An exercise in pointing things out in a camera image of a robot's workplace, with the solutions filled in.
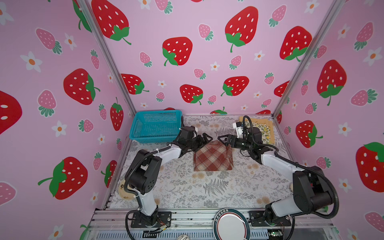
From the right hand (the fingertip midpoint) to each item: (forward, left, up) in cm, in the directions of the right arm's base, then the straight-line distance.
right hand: (221, 138), depth 84 cm
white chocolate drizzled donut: (-47, +15, -16) cm, 51 cm away
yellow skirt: (+33, -37, -17) cm, 53 cm away
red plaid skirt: (-3, +3, -15) cm, 15 cm away
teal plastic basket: (+20, +49, -17) cm, 56 cm away
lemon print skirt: (+21, -33, -16) cm, 42 cm away
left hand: (+1, +6, -5) cm, 9 cm away
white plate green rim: (-38, -7, -18) cm, 43 cm away
